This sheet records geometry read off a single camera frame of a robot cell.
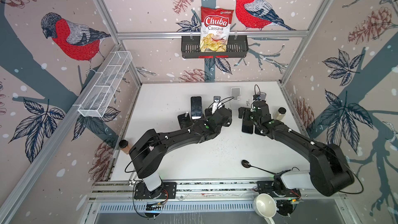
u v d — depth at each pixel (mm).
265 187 739
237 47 947
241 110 824
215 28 835
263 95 1007
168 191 730
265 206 686
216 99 711
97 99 716
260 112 666
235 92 1037
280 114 927
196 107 951
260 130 646
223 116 615
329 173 415
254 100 763
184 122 850
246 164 797
